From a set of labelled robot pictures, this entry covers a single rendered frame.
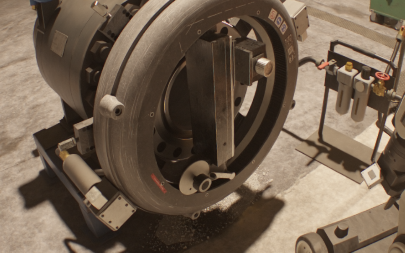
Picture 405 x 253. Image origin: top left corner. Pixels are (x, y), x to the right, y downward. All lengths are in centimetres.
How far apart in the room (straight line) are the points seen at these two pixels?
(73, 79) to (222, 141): 51
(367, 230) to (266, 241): 42
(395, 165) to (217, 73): 49
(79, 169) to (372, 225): 101
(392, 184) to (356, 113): 93
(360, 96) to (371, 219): 61
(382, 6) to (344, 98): 259
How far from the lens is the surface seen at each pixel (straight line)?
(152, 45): 80
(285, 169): 178
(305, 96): 237
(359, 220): 135
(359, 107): 172
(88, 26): 118
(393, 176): 84
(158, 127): 107
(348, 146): 198
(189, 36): 85
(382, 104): 175
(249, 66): 92
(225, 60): 93
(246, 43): 95
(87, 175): 108
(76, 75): 117
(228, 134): 106
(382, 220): 138
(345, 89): 172
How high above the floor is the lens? 116
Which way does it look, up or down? 33 degrees down
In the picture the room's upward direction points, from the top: 1 degrees counter-clockwise
